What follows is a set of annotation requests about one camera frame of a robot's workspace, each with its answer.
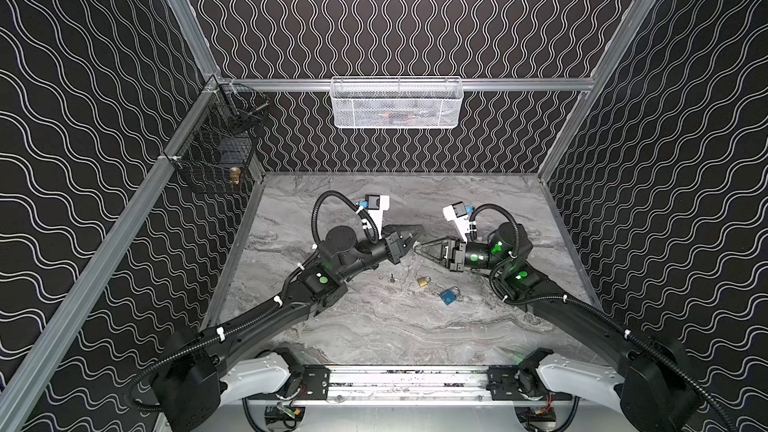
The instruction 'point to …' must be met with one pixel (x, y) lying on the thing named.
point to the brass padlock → (423, 281)
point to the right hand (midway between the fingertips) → (416, 252)
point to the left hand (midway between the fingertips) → (431, 231)
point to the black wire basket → (220, 153)
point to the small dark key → (392, 280)
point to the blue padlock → (451, 295)
